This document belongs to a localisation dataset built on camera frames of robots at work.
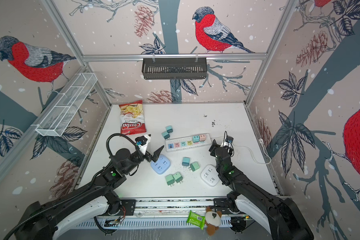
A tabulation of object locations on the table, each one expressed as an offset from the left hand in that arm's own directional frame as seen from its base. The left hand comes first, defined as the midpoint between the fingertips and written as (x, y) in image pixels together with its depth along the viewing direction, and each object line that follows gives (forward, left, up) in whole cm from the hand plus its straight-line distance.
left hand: (155, 141), depth 73 cm
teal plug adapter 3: (+11, -22, -16) cm, 30 cm away
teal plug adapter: (+22, -4, -21) cm, 31 cm away
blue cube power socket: (-4, -2, -20) cm, 21 cm away
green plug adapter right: (-11, -11, -21) cm, 26 cm away
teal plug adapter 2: (+17, -2, -21) cm, 27 cm away
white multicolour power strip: (+10, -16, -20) cm, 28 cm away
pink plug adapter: (+11, -26, -15) cm, 33 cm away
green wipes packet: (-31, -20, -21) cm, 42 cm away
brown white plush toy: (-31, -28, -20) cm, 46 cm away
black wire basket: (+58, -8, +5) cm, 58 cm away
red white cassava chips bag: (+30, +23, -18) cm, 42 cm away
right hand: (+5, -34, -11) cm, 36 cm away
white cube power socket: (-11, -29, -20) cm, 37 cm away
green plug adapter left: (-12, -7, -21) cm, 25 cm away
